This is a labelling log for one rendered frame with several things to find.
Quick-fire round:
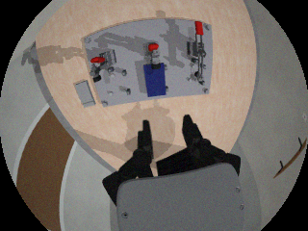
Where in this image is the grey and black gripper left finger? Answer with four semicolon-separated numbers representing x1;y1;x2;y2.
102;119;154;205

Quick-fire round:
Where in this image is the blue rectangular block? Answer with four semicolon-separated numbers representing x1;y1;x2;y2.
143;63;166;97

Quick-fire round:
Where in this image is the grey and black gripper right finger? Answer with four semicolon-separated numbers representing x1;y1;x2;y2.
182;115;241;176

